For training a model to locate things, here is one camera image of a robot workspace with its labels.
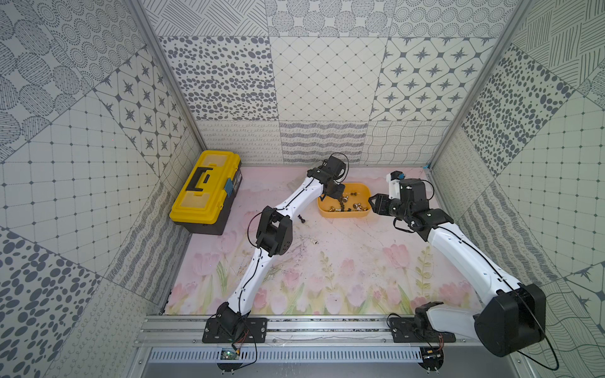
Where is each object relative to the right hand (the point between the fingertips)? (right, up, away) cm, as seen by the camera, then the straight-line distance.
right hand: (375, 202), depth 83 cm
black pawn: (-27, -9, +18) cm, 34 cm away
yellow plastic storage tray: (-2, -1, +26) cm, 26 cm away
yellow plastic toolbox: (-64, -1, +3) cm, 64 cm away
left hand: (-12, +5, +18) cm, 22 cm away
